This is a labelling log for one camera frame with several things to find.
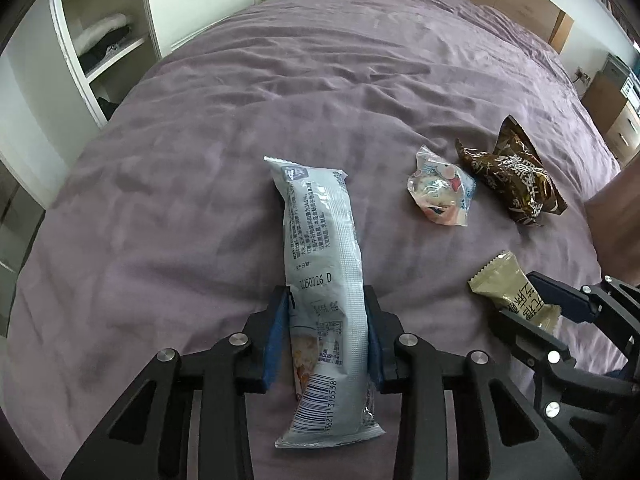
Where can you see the wall socket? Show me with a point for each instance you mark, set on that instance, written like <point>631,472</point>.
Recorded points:
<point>583,76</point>

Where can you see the folded white and black clothes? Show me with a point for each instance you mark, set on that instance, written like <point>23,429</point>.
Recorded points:
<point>105,40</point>

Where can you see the small clear candy packet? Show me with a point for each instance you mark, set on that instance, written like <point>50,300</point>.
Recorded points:
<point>440,190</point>

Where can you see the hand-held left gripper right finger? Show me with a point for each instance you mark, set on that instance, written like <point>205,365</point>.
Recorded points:
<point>375,340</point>

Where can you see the grey appliance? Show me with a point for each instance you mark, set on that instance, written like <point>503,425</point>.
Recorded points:
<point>622,80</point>

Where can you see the wooden nightstand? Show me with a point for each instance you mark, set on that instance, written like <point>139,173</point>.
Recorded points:
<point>620,130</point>

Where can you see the brown and black kettle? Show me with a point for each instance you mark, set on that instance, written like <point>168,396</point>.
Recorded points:
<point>615,230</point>

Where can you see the white wardrobe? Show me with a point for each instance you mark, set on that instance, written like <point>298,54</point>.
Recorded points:
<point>200,0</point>

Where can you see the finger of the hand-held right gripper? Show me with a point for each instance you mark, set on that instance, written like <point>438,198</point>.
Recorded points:
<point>565,300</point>
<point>530,335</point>

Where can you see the grey cabinet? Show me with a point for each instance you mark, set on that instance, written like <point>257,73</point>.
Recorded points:
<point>17,240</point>

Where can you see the long white snack packet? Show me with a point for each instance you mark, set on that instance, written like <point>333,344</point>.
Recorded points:
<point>320,240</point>

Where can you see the small pale green packet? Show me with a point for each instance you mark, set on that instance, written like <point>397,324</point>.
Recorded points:
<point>505,280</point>

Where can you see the wooden headboard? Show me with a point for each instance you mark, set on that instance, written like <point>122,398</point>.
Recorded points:
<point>525,5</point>

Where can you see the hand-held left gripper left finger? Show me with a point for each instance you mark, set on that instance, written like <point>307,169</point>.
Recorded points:
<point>277,330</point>

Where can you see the brown snack packet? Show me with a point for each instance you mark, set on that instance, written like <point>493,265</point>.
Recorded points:
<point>515,180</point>

